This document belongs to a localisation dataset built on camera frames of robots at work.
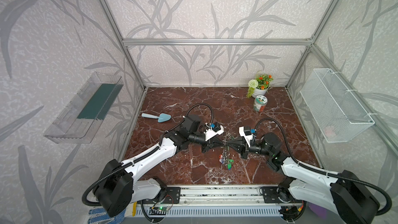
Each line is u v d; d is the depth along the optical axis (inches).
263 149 25.7
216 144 27.6
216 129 25.0
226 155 28.4
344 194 16.2
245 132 24.8
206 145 25.3
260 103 39.9
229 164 30.2
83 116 25.2
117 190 15.7
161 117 40.4
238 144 27.0
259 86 41.2
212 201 28.5
